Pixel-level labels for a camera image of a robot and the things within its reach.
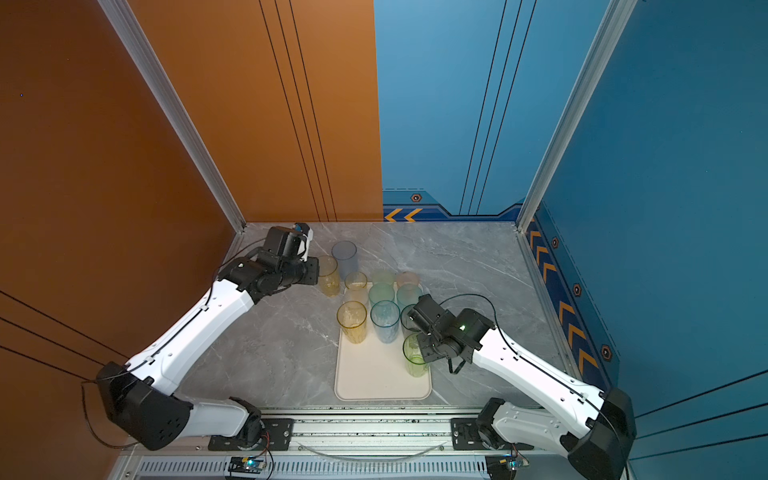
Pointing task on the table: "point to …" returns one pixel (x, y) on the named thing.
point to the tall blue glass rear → (346, 254)
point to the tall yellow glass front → (351, 317)
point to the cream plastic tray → (373, 371)
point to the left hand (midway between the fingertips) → (317, 263)
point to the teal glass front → (381, 291)
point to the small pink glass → (407, 277)
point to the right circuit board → (503, 467)
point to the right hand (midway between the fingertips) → (428, 346)
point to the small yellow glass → (355, 280)
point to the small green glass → (383, 276)
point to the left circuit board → (246, 464)
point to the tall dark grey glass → (405, 321)
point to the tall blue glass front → (385, 316)
